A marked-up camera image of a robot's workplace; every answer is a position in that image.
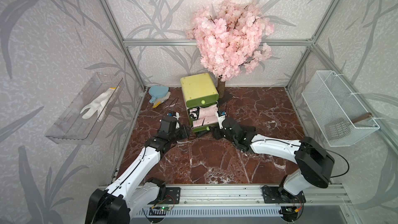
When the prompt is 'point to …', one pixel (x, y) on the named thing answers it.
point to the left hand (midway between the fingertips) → (189, 128)
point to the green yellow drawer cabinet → (199, 90)
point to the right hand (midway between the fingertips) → (212, 124)
